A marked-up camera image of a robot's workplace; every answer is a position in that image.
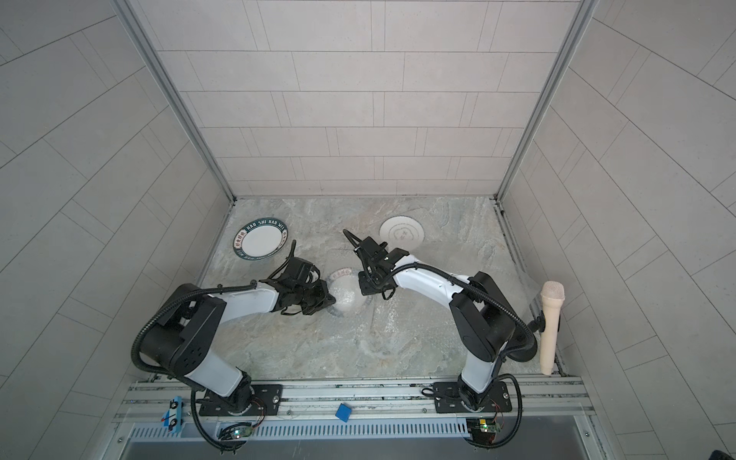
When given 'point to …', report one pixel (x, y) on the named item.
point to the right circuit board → (482, 429)
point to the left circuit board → (236, 430)
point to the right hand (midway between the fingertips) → (366, 288)
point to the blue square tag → (343, 412)
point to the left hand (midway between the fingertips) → (340, 298)
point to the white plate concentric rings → (402, 232)
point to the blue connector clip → (173, 416)
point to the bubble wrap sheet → (354, 323)
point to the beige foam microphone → (552, 296)
